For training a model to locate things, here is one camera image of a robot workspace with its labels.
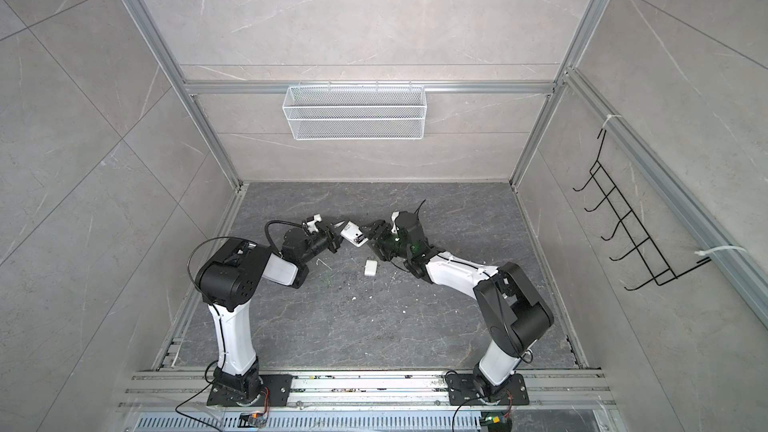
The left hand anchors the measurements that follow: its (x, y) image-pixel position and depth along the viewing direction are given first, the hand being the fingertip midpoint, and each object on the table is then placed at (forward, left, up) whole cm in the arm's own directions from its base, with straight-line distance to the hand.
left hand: (351, 214), depth 90 cm
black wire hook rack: (-31, -65, +19) cm, 74 cm away
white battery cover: (-10, -5, -15) cm, 19 cm away
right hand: (-7, -3, +1) cm, 8 cm away
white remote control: (-6, -1, -2) cm, 6 cm away
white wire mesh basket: (+33, -1, +15) cm, 36 cm away
